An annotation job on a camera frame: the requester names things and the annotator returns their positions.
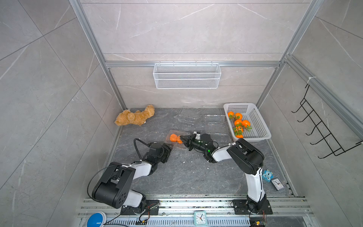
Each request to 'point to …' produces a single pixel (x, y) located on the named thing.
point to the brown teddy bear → (126, 117)
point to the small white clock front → (200, 218)
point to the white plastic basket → (250, 112)
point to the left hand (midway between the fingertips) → (174, 145)
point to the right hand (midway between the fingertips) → (180, 137)
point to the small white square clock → (277, 184)
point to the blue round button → (98, 219)
